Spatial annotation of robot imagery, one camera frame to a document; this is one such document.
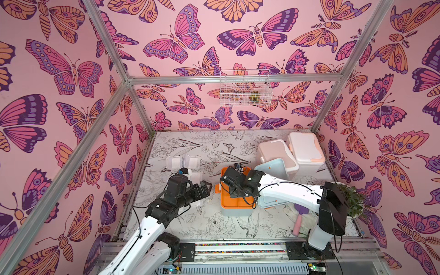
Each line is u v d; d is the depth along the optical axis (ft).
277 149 3.03
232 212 2.80
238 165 2.44
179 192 1.90
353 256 2.46
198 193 2.18
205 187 2.26
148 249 1.57
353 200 2.25
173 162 3.41
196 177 3.18
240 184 1.96
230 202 2.54
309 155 2.94
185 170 2.33
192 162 3.39
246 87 3.11
